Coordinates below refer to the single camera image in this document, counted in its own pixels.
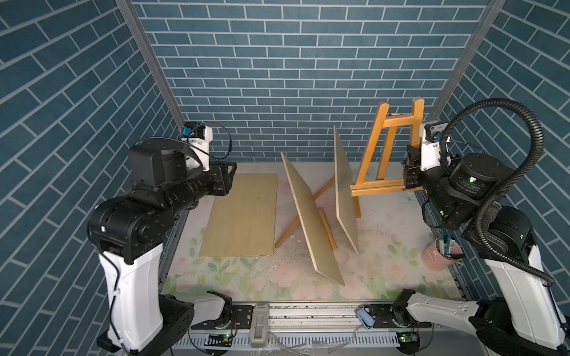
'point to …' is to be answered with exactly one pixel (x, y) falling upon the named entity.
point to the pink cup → (441, 254)
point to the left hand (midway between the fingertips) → (238, 164)
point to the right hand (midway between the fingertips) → (420, 146)
